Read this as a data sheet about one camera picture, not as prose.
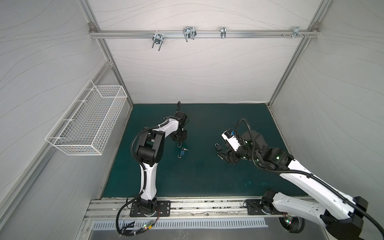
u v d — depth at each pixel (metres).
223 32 0.78
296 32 0.77
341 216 0.40
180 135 0.86
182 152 0.93
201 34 0.78
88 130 0.67
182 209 0.75
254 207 0.71
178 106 0.90
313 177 0.44
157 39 0.79
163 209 0.73
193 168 0.86
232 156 0.60
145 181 0.58
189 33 0.77
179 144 0.96
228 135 0.60
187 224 0.70
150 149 0.55
